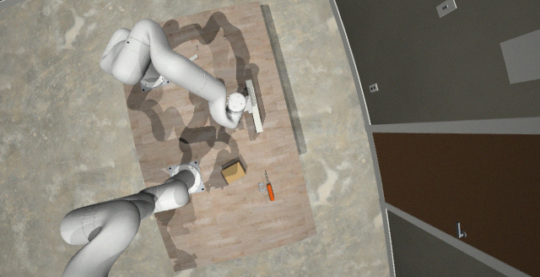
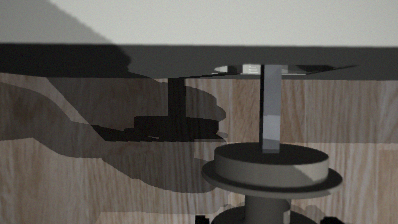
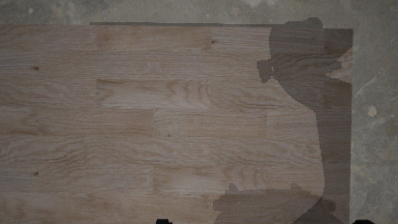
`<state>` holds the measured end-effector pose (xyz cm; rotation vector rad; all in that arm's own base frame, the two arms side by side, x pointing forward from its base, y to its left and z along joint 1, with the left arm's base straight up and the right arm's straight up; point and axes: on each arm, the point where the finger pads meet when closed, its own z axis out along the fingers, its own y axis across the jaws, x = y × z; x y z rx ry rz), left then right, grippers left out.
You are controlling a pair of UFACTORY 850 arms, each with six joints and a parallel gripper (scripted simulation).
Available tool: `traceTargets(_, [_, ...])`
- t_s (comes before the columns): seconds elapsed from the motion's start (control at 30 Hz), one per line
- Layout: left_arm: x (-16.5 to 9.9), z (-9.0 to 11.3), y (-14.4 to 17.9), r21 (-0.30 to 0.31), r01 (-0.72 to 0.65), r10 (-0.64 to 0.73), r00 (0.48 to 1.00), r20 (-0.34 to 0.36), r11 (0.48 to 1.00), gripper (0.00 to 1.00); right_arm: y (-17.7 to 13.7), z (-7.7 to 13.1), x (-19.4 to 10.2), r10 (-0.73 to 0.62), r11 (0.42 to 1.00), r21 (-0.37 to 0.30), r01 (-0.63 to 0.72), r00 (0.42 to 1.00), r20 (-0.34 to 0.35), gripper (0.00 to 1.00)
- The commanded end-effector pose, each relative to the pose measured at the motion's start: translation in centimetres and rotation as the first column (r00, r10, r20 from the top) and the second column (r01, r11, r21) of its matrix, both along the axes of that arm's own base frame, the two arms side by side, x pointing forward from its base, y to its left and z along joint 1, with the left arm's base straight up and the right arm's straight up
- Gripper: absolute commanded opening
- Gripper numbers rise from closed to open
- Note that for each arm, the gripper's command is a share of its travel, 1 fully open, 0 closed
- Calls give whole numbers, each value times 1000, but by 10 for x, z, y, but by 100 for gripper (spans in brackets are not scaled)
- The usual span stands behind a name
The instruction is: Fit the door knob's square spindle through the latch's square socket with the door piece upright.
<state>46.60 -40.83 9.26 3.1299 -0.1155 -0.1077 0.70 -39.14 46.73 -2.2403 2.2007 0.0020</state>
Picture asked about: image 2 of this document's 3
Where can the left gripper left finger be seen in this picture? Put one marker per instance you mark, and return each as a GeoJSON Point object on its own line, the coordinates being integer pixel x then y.
{"type": "Point", "coordinates": [200, 219]}

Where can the black door knob with metal spindle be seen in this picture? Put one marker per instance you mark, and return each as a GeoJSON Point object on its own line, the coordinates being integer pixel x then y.
{"type": "Point", "coordinates": [268, 172]}

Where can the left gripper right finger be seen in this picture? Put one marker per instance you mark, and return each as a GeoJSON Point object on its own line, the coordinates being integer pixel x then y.
{"type": "Point", "coordinates": [330, 220]}

